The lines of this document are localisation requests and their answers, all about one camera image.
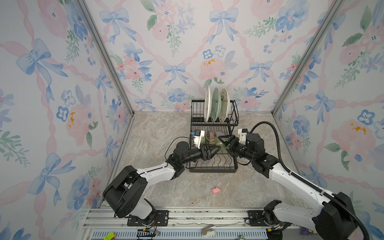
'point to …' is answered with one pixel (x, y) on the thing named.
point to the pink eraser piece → (216, 190)
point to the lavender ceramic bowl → (219, 133)
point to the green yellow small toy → (111, 236)
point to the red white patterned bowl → (211, 135)
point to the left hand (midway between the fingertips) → (219, 147)
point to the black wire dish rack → (222, 162)
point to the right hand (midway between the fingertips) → (219, 140)
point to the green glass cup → (223, 147)
